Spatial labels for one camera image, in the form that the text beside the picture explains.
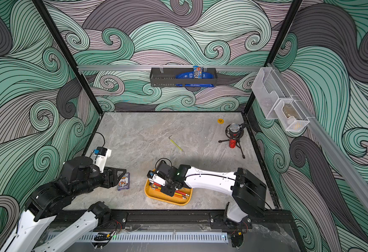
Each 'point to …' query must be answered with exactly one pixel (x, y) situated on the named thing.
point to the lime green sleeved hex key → (173, 142)
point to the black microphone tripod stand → (227, 131)
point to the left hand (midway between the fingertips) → (121, 169)
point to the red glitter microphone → (234, 128)
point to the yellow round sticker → (221, 121)
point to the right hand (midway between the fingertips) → (167, 184)
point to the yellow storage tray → (157, 195)
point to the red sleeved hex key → (176, 191)
